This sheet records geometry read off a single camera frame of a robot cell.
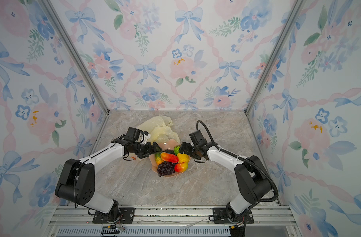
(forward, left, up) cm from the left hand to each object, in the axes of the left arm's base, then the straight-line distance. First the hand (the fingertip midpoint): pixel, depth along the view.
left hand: (157, 151), depth 88 cm
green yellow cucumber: (-3, 0, -3) cm, 4 cm away
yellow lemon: (-5, -15, +1) cm, 16 cm away
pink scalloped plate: (+7, -6, -5) cm, 11 cm away
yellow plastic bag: (+17, +1, 0) cm, 17 cm away
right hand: (+1, -17, -2) cm, 17 cm away
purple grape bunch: (-10, -6, -1) cm, 12 cm away
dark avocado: (+1, -7, -3) cm, 7 cm away
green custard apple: (+1, -11, -1) cm, 11 cm away
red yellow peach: (-10, -14, 0) cm, 17 cm away
